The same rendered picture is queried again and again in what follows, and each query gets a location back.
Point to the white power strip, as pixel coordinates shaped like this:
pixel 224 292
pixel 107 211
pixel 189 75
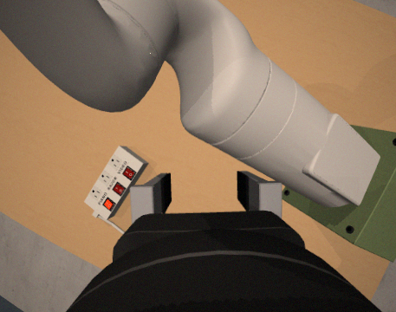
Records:
pixel 112 187

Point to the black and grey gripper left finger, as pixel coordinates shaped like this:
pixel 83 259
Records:
pixel 154 196

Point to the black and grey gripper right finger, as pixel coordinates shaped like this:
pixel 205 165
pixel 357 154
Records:
pixel 257 194

